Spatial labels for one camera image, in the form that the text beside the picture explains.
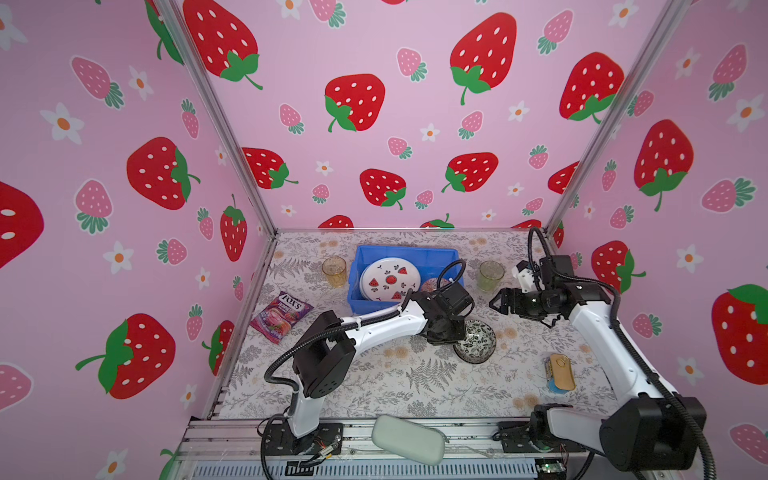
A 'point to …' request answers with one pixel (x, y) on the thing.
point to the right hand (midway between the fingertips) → (502, 304)
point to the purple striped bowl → (474, 356)
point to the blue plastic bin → (429, 260)
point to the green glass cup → (490, 274)
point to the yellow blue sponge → (560, 373)
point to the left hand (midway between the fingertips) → (466, 341)
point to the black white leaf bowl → (479, 342)
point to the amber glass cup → (335, 269)
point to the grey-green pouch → (410, 438)
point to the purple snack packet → (279, 316)
